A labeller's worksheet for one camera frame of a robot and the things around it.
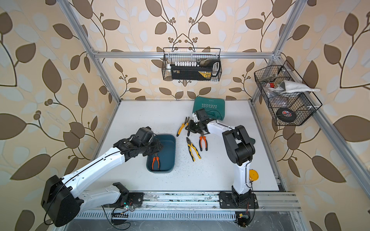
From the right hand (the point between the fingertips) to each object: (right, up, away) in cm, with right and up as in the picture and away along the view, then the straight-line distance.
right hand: (186, 127), depth 98 cm
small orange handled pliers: (-17, -18, -11) cm, 27 cm away
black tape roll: (+51, +9, -26) cm, 58 cm away
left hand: (-13, -9, -18) cm, 24 cm away
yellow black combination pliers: (+3, -12, -4) cm, 13 cm away
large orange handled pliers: (+10, -10, -2) cm, 14 cm away
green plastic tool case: (+22, +15, +12) cm, 29 cm away
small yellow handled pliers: (-3, +1, +1) cm, 3 cm away
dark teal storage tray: (-12, -16, -11) cm, 23 cm away
